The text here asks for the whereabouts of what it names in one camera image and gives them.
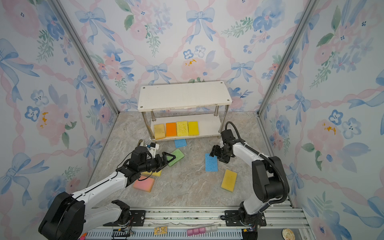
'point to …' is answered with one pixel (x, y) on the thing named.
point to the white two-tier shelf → (205, 102)
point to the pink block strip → (201, 230)
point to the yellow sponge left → (158, 174)
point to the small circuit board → (160, 230)
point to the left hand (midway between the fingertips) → (172, 159)
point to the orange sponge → (171, 129)
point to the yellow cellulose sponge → (182, 129)
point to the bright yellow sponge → (193, 128)
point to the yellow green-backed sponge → (229, 180)
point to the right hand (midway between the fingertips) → (213, 155)
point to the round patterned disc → (288, 234)
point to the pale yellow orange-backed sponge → (159, 132)
